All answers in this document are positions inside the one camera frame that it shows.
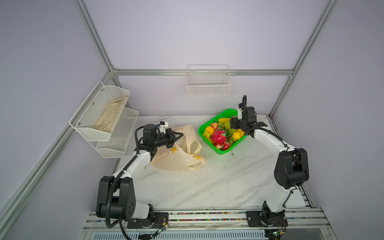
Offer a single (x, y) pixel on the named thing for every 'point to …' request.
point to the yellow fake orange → (210, 130)
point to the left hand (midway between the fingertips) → (183, 134)
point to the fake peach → (214, 125)
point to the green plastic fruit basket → (228, 113)
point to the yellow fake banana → (222, 120)
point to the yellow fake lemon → (236, 135)
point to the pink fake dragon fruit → (218, 138)
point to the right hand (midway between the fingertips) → (234, 119)
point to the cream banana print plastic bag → (184, 154)
